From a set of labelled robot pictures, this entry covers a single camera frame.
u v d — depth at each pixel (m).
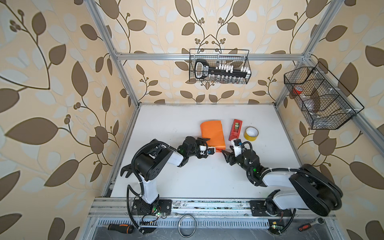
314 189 0.44
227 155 0.78
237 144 0.75
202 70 0.85
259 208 0.73
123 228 0.67
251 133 1.04
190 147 0.77
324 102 0.74
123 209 0.75
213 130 0.99
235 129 0.99
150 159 0.51
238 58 0.91
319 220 0.70
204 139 0.91
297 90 0.81
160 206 0.74
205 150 0.79
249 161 0.65
